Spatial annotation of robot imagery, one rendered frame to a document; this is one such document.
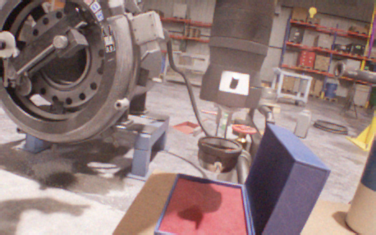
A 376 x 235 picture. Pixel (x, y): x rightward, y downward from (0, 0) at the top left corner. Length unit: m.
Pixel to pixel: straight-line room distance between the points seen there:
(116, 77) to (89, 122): 0.22
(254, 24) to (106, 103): 0.79
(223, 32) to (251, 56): 0.04
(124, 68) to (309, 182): 0.82
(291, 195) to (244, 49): 0.16
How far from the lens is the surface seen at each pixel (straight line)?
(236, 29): 0.29
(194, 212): 0.34
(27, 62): 1.18
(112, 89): 0.99
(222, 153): 0.30
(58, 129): 1.14
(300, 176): 0.26
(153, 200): 0.36
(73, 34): 0.99
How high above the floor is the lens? 0.66
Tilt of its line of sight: 12 degrees down
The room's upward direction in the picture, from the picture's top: 9 degrees clockwise
